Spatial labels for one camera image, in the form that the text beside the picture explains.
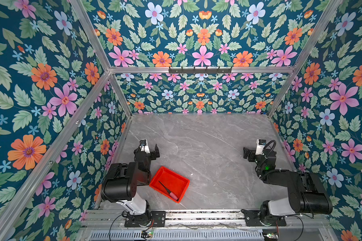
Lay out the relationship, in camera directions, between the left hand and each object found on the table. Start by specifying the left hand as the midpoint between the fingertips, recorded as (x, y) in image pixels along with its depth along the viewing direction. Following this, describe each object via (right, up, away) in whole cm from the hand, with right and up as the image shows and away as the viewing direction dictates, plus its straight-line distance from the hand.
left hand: (149, 144), depth 92 cm
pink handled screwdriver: (+16, -26, -13) cm, 33 cm away
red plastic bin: (+14, -21, -9) cm, 27 cm away
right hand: (+67, -2, 0) cm, 67 cm away
